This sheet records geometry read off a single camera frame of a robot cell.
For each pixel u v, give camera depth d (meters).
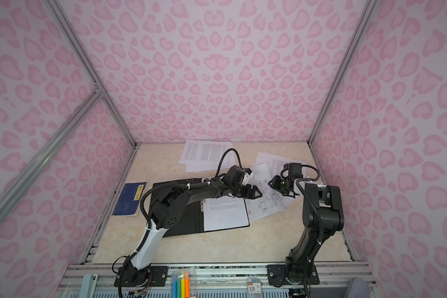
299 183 0.54
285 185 0.77
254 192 0.85
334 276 0.74
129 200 0.95
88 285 0.68
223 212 0.91
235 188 0.82
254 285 0.69
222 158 0.81
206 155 1.14
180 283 0.71
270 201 0.93
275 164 1.10
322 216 0.48
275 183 0.89
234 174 0.78
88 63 0.84
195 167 1.08
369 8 0.69
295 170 0.80
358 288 0.68
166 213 0.58
